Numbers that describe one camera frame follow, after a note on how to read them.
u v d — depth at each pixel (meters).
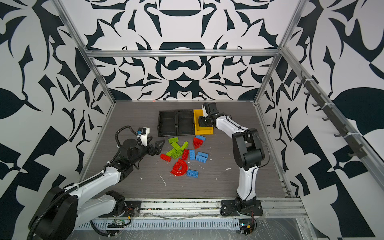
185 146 0.94
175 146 0.94
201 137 0.99
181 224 0.71
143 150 0.67
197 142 0.94
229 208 0.74
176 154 0.92
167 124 1.10
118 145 0.63
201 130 0.99
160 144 0.77
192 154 0.92
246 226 0.71
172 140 0.98
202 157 0.89
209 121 0.73
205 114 0.87
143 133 0.72
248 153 0.52
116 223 0.69
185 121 1.10
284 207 0.76
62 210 0.40
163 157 0.89
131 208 0.73
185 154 0.92
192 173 0.85
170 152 0.92
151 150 0.74
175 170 0.86
